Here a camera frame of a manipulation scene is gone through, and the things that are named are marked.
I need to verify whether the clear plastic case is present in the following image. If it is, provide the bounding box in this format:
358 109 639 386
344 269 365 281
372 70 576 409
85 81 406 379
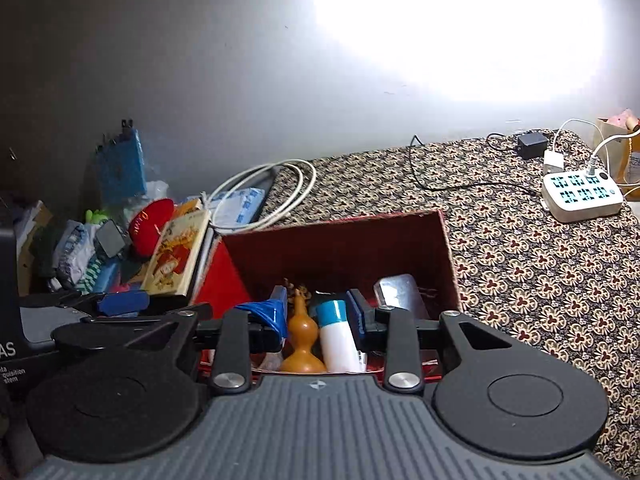
373 274 430 320

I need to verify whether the white bottle blue cap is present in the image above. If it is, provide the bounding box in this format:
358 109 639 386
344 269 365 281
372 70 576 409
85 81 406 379
317 299 367 374

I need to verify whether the brown wooden gourd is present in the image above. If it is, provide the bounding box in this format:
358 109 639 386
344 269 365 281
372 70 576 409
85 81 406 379
280 297 326 374

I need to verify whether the yellow illustrated book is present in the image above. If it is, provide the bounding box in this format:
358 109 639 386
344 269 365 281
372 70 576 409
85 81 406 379
142 209 210 296

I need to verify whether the pine cone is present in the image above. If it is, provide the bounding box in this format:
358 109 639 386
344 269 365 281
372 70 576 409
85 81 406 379
284 280 312 307

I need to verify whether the red round plush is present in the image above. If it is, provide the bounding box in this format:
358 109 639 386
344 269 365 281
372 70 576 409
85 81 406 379
128 198 175 258

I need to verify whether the red cardboard storage box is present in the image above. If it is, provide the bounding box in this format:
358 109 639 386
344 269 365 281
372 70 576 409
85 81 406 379
192 209 461 376

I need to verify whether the blue standing pouch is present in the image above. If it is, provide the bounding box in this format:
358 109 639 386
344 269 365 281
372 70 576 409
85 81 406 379
94 119 146 207

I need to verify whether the floral patterned tablecloth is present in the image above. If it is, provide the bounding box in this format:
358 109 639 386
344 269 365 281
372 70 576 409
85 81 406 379
284 136 639 478

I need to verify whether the white power strip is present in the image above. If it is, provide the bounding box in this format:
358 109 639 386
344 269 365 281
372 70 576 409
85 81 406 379
541 169 625 223

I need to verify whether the black power adapter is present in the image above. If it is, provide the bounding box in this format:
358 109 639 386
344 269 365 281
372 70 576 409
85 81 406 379
515 131 548 160

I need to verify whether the white usb charger plug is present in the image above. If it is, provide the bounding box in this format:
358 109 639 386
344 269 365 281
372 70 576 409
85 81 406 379
542 150 565 174

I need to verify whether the gold paper gift bag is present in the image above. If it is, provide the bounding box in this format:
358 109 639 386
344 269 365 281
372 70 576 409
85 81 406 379
593 108 639 202

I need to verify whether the white coiled cable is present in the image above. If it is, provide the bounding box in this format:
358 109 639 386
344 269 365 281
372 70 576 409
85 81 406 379
202 158 319 235

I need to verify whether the black thin cable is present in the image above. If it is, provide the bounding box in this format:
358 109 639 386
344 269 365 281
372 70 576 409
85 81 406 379
406 131 549 198

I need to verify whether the white charging cable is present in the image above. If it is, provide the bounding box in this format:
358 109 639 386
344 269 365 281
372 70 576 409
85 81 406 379
552 118 640 181

